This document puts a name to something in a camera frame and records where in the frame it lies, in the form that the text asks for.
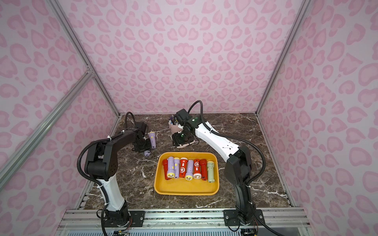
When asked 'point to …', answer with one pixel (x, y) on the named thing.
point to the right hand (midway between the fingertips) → (178, 142)
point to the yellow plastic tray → (181, 186)
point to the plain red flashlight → (204, 169)
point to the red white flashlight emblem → (197, 174)
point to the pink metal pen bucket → (175, 129)
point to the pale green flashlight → (210, 164)
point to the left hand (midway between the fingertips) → (149, 147)
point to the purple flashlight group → (189, 175)
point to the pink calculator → (182, 146)
